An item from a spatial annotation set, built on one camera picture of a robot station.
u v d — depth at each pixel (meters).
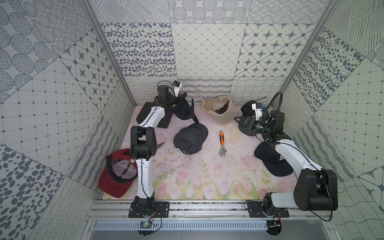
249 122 0.71
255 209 0.74
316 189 0.41
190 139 0.92
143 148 0.59
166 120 1.04
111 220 0.72
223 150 0.95
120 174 0.84
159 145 0.97
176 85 0.86
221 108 1.18
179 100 0.88
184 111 0.96
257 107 0.73
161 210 0.74
